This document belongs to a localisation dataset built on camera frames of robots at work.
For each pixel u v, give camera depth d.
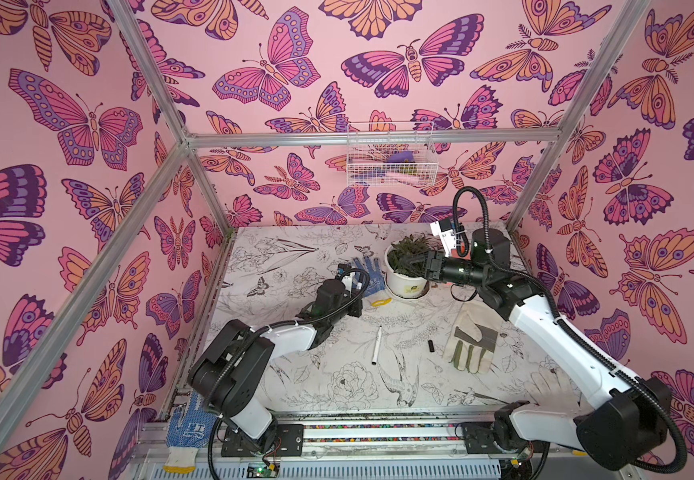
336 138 0.93
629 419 0.38
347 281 0.80
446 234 0.67
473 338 0.90
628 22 0.70
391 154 0.96
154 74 0.78
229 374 0.45
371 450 0.73
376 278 1.03
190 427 0.76
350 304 0.72
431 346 0.90
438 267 0.63
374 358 0.87
